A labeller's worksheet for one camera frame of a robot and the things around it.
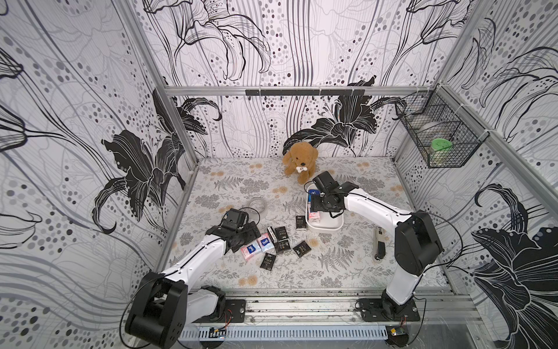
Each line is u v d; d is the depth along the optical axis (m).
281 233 0.90
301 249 0.86
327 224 0.93
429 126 0.79
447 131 0.78
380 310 0.71
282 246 0.86
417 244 0.46
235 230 0.66
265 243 0.86
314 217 0.91
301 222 0.93
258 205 1.00
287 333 0.76
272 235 0.86
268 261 0.82
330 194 0.65
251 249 0.84
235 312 0.73
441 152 0.80
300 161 0.98
